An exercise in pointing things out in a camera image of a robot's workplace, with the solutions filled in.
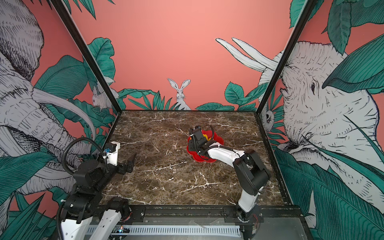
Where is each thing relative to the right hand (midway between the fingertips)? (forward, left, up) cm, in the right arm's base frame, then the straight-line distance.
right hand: (189, 141), depth 91 cm
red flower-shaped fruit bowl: (-8, -9, -7) cm, 14 cm away
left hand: (-16, +28, +19) cm, 37 cm away
